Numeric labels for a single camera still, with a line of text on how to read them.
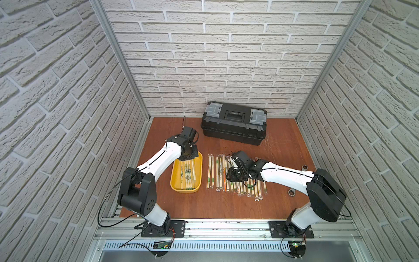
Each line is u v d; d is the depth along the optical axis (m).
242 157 0.68
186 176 0.90
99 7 0.69
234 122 0.95
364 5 0.68
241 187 0.86
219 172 0.92
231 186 0.87
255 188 0.86
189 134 0.70
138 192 0.44
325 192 0.44
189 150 0.74
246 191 0.85
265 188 0.87
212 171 0.92
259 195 0.85
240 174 0.72
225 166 0.95
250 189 0.86
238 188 0.86
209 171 0.92
